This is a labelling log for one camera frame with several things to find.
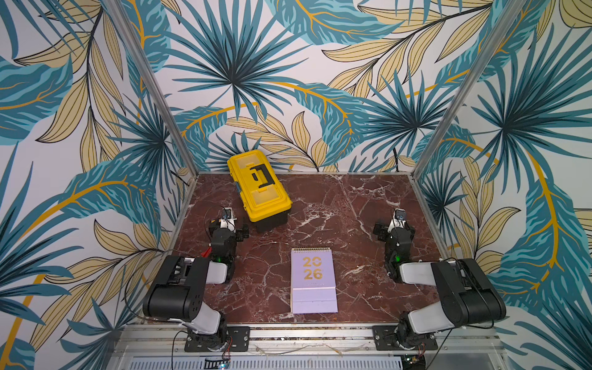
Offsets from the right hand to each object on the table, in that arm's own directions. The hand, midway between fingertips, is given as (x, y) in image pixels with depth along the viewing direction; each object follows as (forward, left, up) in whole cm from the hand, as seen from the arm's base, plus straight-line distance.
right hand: (395, 220), depth 90 cm
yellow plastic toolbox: (+6, +51, +7) cm, 51 cm away
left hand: (+3, +65, -1) cm, 65 cm away
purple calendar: (-22, +34, -3) cm, 41 cm away
